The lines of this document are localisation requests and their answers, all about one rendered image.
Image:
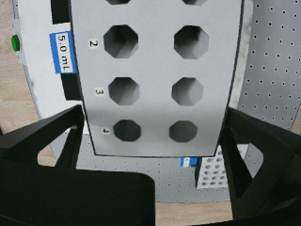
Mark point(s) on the grey rectangular base plate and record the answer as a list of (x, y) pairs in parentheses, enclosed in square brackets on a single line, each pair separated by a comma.
[(271, 91)]

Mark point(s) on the white plate with round holes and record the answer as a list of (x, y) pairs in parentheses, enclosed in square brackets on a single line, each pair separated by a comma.
[(130, 42)]

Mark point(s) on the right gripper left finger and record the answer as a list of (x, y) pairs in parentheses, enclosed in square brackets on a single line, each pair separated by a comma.
[(25, 143)]

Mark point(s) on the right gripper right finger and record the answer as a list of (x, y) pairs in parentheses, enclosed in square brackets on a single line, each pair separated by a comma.
[(280, 169)]

